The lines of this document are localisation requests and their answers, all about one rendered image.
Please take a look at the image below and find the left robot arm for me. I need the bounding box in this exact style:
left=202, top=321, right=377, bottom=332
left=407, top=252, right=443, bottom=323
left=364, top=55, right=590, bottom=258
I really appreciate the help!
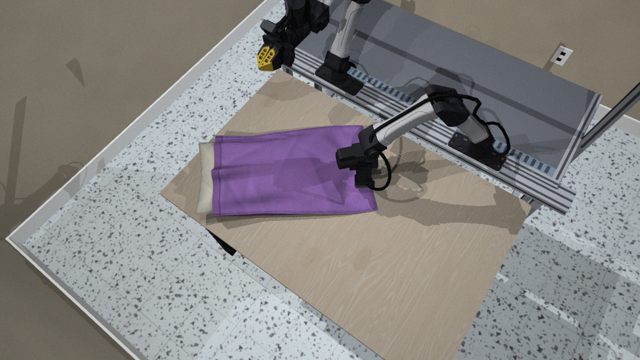
left=335, top=84, right=507, bottom=189

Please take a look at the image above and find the purple cloth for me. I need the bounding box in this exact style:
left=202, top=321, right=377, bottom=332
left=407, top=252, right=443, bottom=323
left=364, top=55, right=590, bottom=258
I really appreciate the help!
left=211, top=125, right=378, bottom=217

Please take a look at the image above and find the cream pillow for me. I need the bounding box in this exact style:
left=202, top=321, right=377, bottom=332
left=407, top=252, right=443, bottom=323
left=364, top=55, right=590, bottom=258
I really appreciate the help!
left=194, top=142, right=214, bottom=216

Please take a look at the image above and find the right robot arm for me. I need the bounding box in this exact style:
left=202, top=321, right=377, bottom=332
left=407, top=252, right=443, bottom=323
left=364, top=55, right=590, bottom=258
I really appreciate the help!
left=260, top=0, right=371, bottom=96

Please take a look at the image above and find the grey metal post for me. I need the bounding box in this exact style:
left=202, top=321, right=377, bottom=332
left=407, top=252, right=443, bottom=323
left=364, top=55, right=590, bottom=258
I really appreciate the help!
left=579, top=82, right=640, bottom=150

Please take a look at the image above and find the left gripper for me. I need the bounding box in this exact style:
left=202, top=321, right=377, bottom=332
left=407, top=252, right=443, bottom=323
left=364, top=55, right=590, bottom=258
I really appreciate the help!
left=349, top=158, right=379, bottom=171

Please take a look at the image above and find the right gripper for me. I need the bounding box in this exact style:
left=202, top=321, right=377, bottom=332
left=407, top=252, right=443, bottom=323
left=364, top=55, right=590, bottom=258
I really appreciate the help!
left=256, top=29, right=299, bottom=72

